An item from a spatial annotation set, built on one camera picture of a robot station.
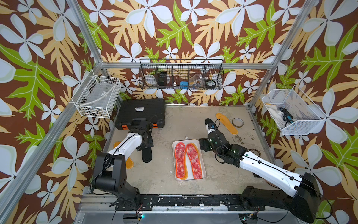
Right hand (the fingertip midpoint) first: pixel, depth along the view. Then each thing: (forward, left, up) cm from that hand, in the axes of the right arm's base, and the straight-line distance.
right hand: (203, 138), depth 81 cm
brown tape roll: (+25, -32, -17) cm, 44 cm away
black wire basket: (+43, +12, +15) cm, 47 cm away
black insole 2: (+27, -10, -17) cm, 33 cm away
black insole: (-5, +35, -11) cm, 37 cm away
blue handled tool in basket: (+7, -47, +11) cm, 48 cm away
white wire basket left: (+18, +62, +17) cm, 66 cm away
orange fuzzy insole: (-8, +46, -17) cm, 50 cm away
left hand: (+3, +35, -11) cm, 37 cm away
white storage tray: (-8, +8, -16) cm, 20 cm away
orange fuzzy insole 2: (-15, +10, -17) cm, 24 cm away
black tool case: (+31, +53, -13) cm, 63 cm away
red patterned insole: (-6, +14, -15) cm, 21 cm away
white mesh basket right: (+10, -52, +11) cm, 54 cm away
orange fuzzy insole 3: (+24, -24, -17) cm, 38 cm away
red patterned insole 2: (-1, +5, -15) cm, 15 cm away
